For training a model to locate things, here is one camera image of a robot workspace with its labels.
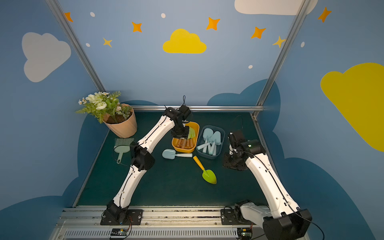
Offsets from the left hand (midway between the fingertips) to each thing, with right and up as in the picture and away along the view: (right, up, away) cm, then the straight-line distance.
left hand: (185, 135), depth 93 cm
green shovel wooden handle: (-5, -6, +9) cm, 12 cm away
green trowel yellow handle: (+14, -24, -4) cm, 28 cm away
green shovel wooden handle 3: (+3, -6, +9) cm, 11 cm away
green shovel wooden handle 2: (+1, -6, +8) cm, 10 cm away
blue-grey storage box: (+10, -5, +11) cm, 16 cm away
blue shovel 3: (+17, -10, +3) cm, 20 cm away
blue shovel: (+15, -2, +12) cm, 19 cm away
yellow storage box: (+7, +6, +14) cm, 17 cm away
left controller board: (-31, -46, -21) cm, 60 cm away
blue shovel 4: (+12, -7, +5) cm, 15 cm away
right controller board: (+31, -48, -19) cm, 60 cm away
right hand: (+23, -13, -17) cm, 32 cm away
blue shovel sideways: (-10, -13, +5) cm, 17 cm away
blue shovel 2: (+22, -3, +12) cm, 25 cm away
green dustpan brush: (-45, -8, +10) cm, 47 cm away
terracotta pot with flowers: (-46, +12, +9) cm, 48 cm away
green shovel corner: (-2, -6, +6) cm, 8 cm away
